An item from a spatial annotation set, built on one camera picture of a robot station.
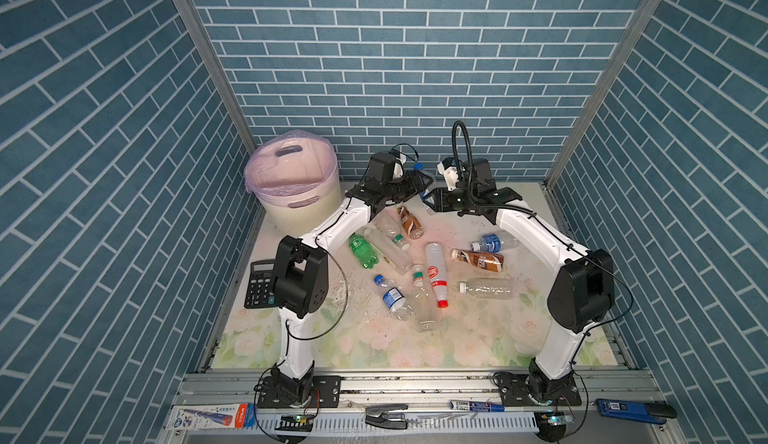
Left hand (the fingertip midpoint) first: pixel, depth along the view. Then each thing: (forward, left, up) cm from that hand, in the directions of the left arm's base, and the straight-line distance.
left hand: (429, 182), depth 86 cm
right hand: (-3, +1, -3) cm, 4 cm away
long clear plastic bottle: (-8, +12, -24) cm, 28 cm away
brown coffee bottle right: (-14, -18, -21) cm, 31 cm away
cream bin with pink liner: (+15, +45, -13) cm, 49 cm away
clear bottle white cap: (-23, -18, -23) cm, 37 cm away
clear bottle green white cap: (-27, +1, -26) cm, 38 cm away
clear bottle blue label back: (-3, -1, +2) cm, 4 cm away
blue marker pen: (-52, -9, -23) cm, 58 cm away
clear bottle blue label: (-9, -23, -19) cm, 31 cm away
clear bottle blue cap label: (-27, +10, -20) cm, 35 cm away
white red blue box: (-53, +54, -25) cm, 79 cm away
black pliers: (-54, +14, -23) cm, 60 cm away
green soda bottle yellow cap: (-10, +20, -22) cm, 31 cm away
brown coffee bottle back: (0, +5, -20) cm, 21 cm away
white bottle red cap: (-18, -3, -21) cm, 28 cm away
